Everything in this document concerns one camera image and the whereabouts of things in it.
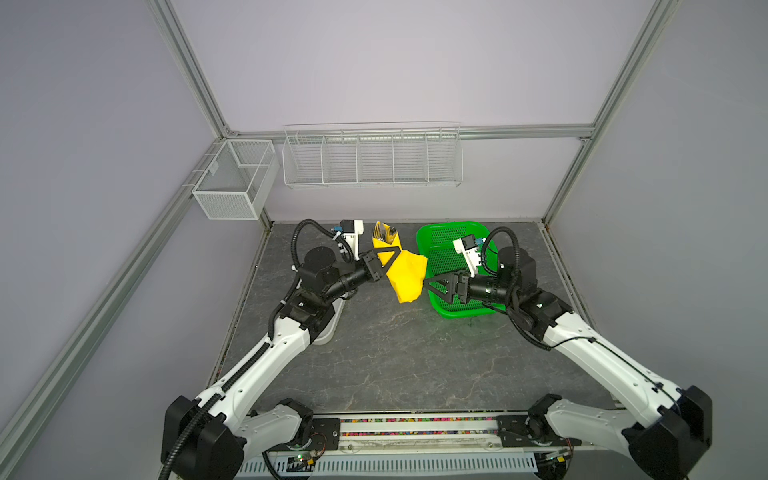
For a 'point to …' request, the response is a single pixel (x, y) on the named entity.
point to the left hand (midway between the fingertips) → (401, 256)
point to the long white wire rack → (374, 154)
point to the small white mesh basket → (238, 181)
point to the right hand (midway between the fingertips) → (430, 283)
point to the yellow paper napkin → (408, 272)
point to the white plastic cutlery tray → (328, 332)
